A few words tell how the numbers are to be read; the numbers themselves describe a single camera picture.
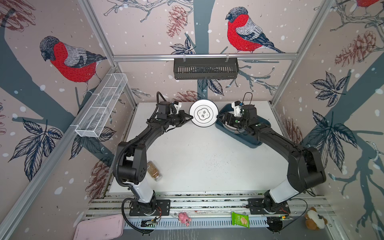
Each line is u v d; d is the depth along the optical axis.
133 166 0.47
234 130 1.04
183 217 0.69
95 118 0.72
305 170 0.45
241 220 0.69
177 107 0.83
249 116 0.68
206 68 1.05
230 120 0.76
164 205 0.74
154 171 0.81
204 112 0.88
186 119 0.82
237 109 0.80
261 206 0.71
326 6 0.72
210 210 0.73
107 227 0.68
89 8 0.72
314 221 0.68
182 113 0.79
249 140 0.94
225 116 0.78
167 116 0.73
